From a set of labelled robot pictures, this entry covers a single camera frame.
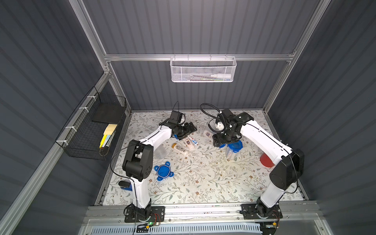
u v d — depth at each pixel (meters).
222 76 0.89
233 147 0.85
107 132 0.75
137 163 0.52
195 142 1.01
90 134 0.72
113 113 0.81
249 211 0.74
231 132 0.67
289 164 0.44
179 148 0.96
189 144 0.99
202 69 1.24
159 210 0.75
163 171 0.89
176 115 0.76
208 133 0.85
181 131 0.81
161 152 0.94
